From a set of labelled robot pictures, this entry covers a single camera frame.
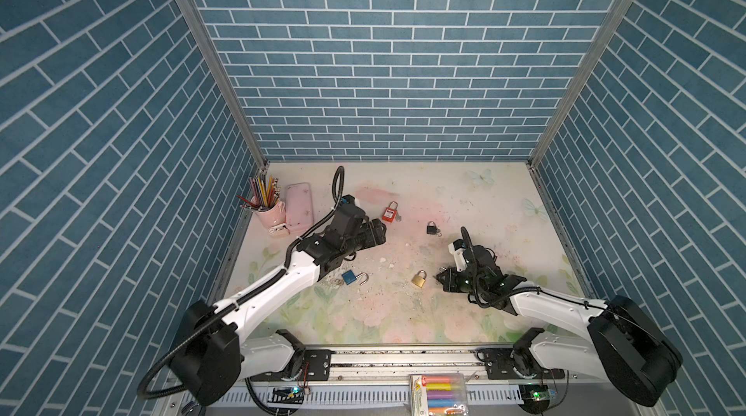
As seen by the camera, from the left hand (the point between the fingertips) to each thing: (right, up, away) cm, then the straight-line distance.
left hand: (379, 230), depth 81 cm
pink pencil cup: (-37, +2, +17) cm, 40 cm away
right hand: (+17, -14, +5) cm, 22 cm away
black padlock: (+18, -3, +20) cm, 27 cm away
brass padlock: (+13, -17, +7) cm, 22 cm away
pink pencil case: (-29, +3, +20) cm, 35 cm away
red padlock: (+3, +3, +21) cm, 21 cm away
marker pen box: (+15, -37, -13) cm, 42 cm away
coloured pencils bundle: (-39, +10, +15) cm, 43 cm away
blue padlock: (-9, -16, +7) cm, 20 cm away
